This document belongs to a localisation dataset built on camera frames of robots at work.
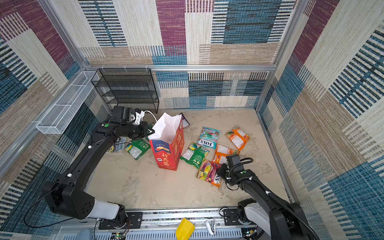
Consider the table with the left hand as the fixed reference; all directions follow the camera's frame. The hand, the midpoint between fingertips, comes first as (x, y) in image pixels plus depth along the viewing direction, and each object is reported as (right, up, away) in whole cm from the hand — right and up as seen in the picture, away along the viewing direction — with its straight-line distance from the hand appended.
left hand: (154, 128), depth 77 cm
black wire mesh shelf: (-23, +29, +32) cm, 49 cm away
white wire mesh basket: (-44, +4, -6) cm, 45 cm away
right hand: (+34, -27, +10) cm, 44 cm away
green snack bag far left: (-16, -12, +20) cm, 28 cm away
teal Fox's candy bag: (+30, -7, +24) cm, 39 cm away
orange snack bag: (+37, -15, +17) cm, 44 cm away
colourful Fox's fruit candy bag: (+27, -25, +9) cm, 38 cm away
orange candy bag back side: (+49, -7, +24) cm, 55 cm away
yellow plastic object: (+15, -47, -7) cm, 50 cm away
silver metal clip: (+28, -45, -6) cm, 54 cm away
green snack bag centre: (+20, -17, +17) cm, 31 cm away
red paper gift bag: (+8, -6, -6) cm, 11 cm away
